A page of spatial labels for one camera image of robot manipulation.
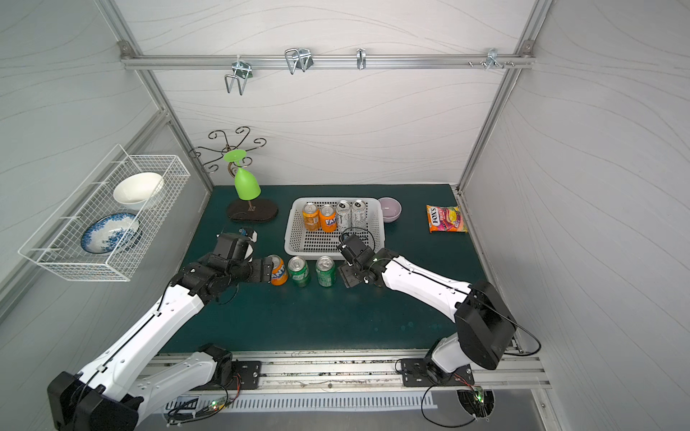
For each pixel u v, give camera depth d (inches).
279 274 33.9
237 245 23.4
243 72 30.9
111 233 25.6
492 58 30.1
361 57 28.5
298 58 29.9
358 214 37.7
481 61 31.0
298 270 33.0
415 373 29.3
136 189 28.8
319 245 39.9
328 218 38.7
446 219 42.2
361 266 24.9
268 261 33.7
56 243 22.3
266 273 28.1
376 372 29.6
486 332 16.7
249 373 29.0
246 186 36.5
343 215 37.6
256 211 43.7
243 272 25.6
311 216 38.7
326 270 33.1
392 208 42.6
